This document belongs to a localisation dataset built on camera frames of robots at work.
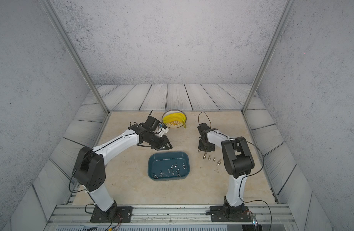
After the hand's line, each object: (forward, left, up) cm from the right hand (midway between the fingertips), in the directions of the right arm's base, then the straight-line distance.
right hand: (206, 148), depth 98 cm
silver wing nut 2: (-2, +5, 0) cm, 5 cm away
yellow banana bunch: (+25, +19, +4) cm, 32 cm away
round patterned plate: (+20, +23, +1) cm, 31 cm away
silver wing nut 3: (-10, -7, 0) cm, 12 cm away
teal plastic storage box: (-13, +24, +1) cm, 28 cm away
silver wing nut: (-7, -1, -1) cm, 7 cm away
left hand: (-8, +21, +14) cm, 27 cm away
